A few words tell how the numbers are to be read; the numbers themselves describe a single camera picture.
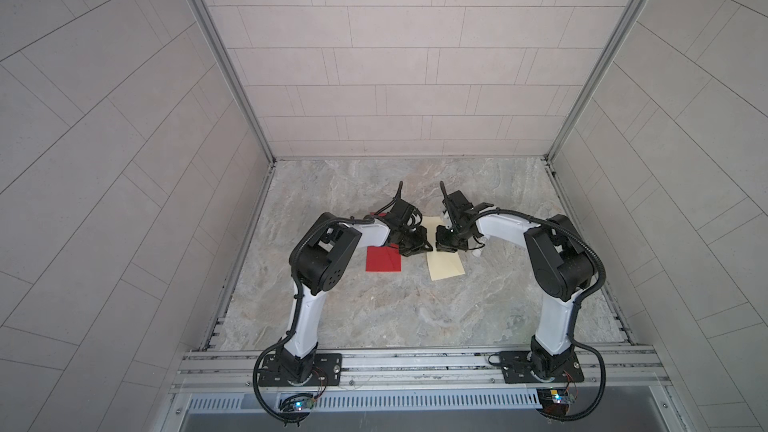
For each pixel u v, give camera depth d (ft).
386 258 2.95
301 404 2.12
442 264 2.91
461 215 2.44
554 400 2.23
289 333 1.90
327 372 2.32
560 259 1.65
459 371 2.37
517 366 2.33
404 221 2.67
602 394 2.15
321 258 1.72
